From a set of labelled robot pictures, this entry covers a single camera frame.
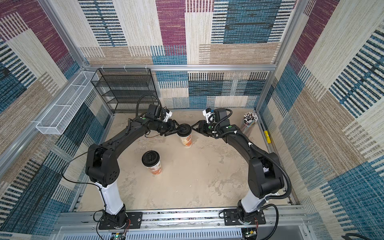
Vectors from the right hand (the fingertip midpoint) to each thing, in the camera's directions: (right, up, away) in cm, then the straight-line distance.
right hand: (195, 130), depth 85 cm
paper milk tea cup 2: (-5, -7, +7) cm, 11 cm away
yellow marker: (+51, -6, +23) cm, 56 cm away
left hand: (-9, 0, +3) cm, 9 cm away
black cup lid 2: (-6, 0, +2) cm, 7 cm away
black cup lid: (-22, -14, -10) cm, 28 cm away
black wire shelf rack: (-50, +28, +24) cm, 62 cm away
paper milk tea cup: (-21, -21, -5) cm, 30 cm away
